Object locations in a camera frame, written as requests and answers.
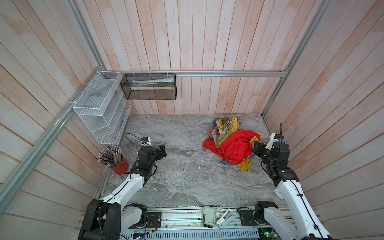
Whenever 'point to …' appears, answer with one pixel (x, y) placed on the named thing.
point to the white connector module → (226, 218)
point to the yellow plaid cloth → (225, 127)
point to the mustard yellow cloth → (247, 164)
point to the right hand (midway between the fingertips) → (255, 141)
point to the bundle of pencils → (111, 156)
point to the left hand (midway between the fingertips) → (158, 149)
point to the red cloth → (236, 148)
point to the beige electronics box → (209, 213)
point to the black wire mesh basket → (149, 86)
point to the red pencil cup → (122, 168)
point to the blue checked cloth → (223, 161)
